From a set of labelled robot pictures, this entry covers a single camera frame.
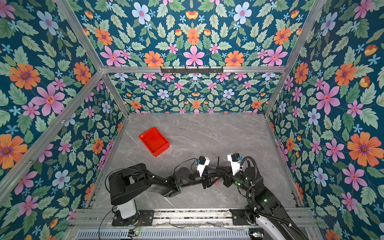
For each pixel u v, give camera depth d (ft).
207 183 2.23
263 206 1.73
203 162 2.23
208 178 2.22
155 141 3.33
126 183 1.59
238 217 2.41
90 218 2.46
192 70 3.02
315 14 2.31
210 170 2.41
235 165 2.05
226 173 2.13
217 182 2.37
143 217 2.42
